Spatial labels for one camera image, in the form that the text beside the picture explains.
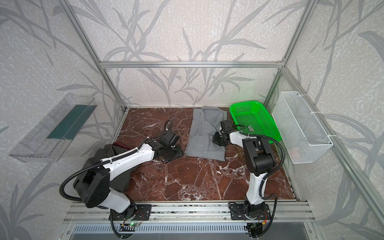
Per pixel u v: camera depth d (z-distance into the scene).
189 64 0.96
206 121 1.11
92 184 0.43
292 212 0.75
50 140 0.66
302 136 0.61
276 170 0.51
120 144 0.97
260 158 0.52
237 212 0.73
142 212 0.73
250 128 1.08
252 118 1.18
